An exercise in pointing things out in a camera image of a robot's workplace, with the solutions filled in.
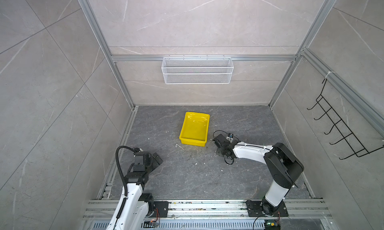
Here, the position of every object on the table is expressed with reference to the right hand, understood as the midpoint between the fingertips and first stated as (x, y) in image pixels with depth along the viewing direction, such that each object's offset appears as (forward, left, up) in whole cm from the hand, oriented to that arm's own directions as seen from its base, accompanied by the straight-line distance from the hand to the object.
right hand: (221, 150), depth 95 cm
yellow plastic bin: (+16, +17, +2) cm, 23 cm away
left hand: (-7, +41, +9) cm, 43 cm away
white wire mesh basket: (+45, +16, +31) cm, 57 cm away
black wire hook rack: (-14, -51, +32) cm, 62 cm away
